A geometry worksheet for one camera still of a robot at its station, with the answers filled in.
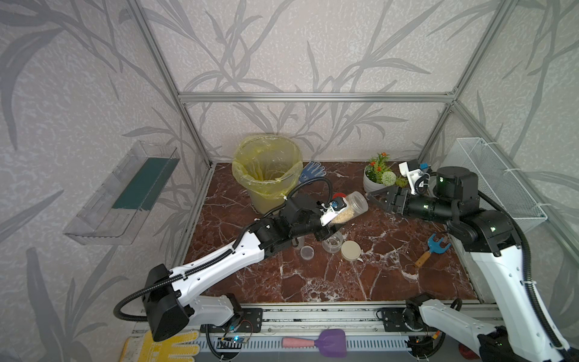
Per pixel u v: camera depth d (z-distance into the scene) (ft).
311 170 3.84
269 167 3.31
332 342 2.27
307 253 2.92
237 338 2.32
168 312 1.22
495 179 2.27
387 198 1.72
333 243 2.99
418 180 1.71
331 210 1.86
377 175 3.19
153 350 2.24
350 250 2.92
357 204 2.12
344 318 2.47
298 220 1.74
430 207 1.60
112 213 2.08
